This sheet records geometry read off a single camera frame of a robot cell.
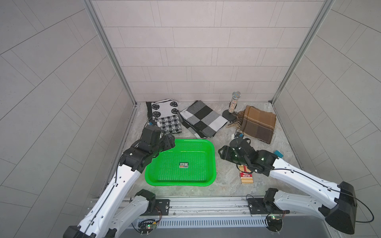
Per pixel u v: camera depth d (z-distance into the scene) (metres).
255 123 1.02
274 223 0.68
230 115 1.07
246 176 0.80
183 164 0.85
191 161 0.87
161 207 0.71
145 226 0.65
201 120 1.05
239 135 0.68
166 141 0.62
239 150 0.54
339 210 0.38
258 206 0.70
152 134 0.50
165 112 1.06
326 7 0.71
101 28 0.78
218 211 0.71
